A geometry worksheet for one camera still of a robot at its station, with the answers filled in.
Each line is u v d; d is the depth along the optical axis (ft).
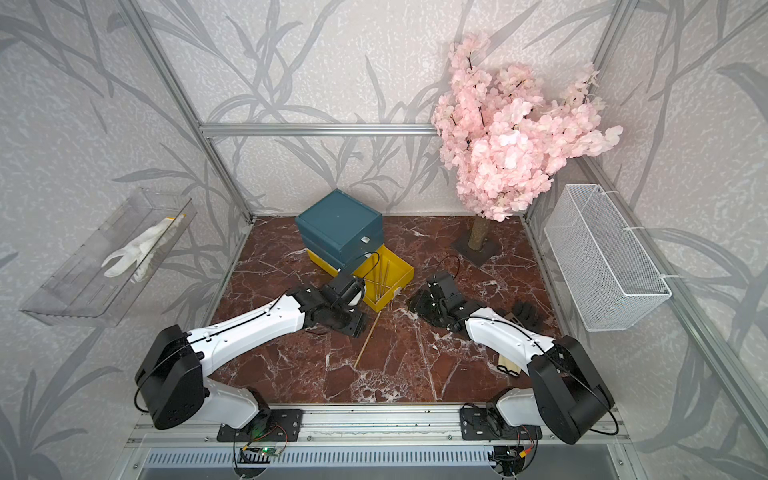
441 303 2.19
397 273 3.34
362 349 2.84
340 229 2.87
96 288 2.11
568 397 1.37
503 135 1.81
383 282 3.27
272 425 2.36
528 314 3.05
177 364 1.35
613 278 1.95
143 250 2.10
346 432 2.41
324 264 3.18
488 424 2.37
